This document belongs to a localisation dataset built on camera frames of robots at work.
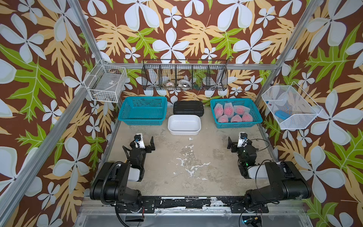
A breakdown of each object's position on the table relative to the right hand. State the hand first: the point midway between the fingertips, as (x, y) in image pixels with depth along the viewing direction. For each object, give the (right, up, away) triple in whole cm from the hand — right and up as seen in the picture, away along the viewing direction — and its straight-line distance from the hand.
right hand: (236, 137), depth 90 cm
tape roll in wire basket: (-44, +36, +5) cm, 57 cm away
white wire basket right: (+29, +19, -8) cm, 36 cm away
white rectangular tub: (-34, +8, +14) cm, 37 cm away
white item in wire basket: (-34, +37, +8) cm, 51 cm away
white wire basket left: (-82, +35, -4) cm, 89 cm away
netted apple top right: (+12, +19, +21) cm, 31 cm away
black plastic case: (-30, +21, +24) cm, 44 cm away
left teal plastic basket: (-68, +19, +28) cm, 76 cm away
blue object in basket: (+22, +14, -10) cm, 28 cm away
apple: (-6, +19, +17) cm, 27 cm away
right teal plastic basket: (+18, +26, +24) cm, 40 cm away
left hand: (-59, +1, -2) cm, 59 cm away
